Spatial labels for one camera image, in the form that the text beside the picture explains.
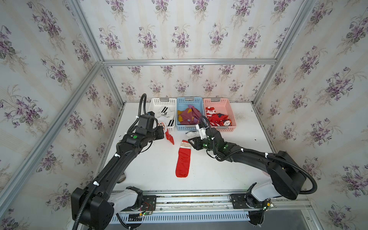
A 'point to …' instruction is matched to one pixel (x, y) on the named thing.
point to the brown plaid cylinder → (122, 178)
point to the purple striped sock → (190, 116)
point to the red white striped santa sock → (210, 110)
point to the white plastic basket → (155, 103)
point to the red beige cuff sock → (185, 146)
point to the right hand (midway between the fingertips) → (192, 140)
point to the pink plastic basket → (222, 105)
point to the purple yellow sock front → (181, 117)
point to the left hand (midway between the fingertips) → (163, 130)
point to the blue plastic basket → (182, 104)
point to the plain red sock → (183, 164)
